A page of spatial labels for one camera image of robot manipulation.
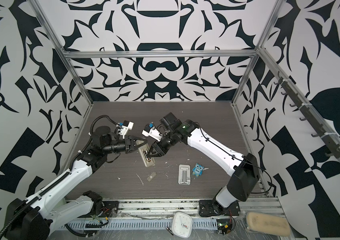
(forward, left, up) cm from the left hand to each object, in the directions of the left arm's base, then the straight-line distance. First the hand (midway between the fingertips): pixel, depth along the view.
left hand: (148, 140), depth 68 cm
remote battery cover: (-7, +1, -27) cm, 28 cm away
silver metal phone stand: (-8, -18, -25) cm, 31 cm away
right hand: (-4, -1, -4) cm, 6 cm away
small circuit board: (-31, -34, -28) cm, 54 cm away
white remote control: (-4, +2, -3) cm, 5 cm away
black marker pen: (-32, -9, -25) cm, 42 cm away
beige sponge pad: (-31, -52, -22) cm, 65 cm away
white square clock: (-30, -14, -23) cm, 40 cm away
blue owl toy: (-5, -26, -26) cm, 37 cm away
